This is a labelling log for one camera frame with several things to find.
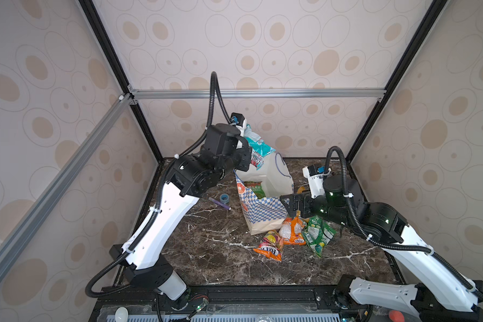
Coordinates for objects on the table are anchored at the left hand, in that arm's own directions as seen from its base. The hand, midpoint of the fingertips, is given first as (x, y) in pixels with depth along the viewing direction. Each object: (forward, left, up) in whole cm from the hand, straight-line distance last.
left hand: (253, 146), depth 60 cm
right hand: (-9, -14, -12) cm, 21 cm away
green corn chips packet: (+15, -3, -42) cm, 45 cm away
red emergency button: (-38, -48, -40) cm, 73 cm away
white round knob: (-38, +45, -44) cm, 74 cm away
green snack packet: (-8, -30, -43) cm, 53 cm away
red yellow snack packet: (-15, -9, -40) cm, 44 cm away
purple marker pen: (+8, +15, -45) cm, 48 cm away
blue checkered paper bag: (-6, -7, -32) cm, 33 cm away
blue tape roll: (+11, +13, -45) cm, 48 cm away
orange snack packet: (-8, -18, -42) cm, 46 cm away
